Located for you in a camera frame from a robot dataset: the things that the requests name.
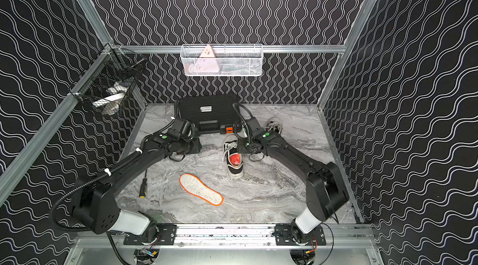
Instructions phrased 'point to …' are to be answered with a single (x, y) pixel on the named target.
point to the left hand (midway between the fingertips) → (199, 143)
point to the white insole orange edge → (193, 185)
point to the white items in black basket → (114, 96)
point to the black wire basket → (108, 84)
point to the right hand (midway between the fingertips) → (240, 146)
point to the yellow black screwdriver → (143, 188)
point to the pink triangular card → (207, 61)
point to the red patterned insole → (235, 159)
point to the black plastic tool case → (211, 113)
